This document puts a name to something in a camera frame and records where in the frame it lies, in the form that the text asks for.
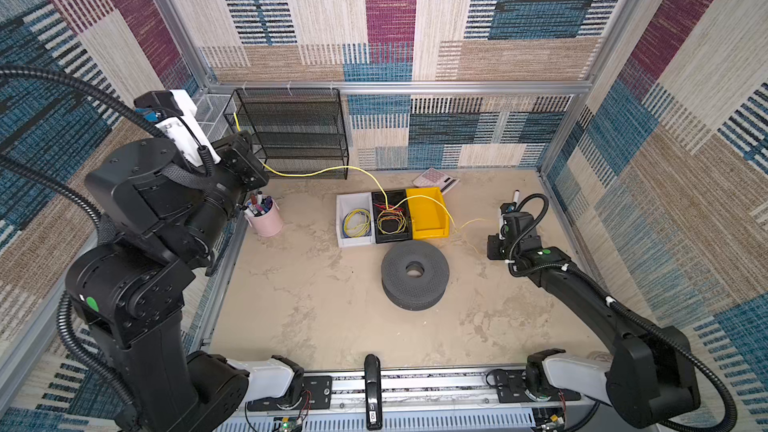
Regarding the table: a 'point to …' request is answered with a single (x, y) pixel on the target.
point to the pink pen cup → (267, 225)
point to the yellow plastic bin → (429, 215)
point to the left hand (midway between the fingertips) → (250, 126)
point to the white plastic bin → (344, 204)
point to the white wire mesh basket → (210, 113)
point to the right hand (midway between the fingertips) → (498, 243)
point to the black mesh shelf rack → (296, 133)
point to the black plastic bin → (391, 225)
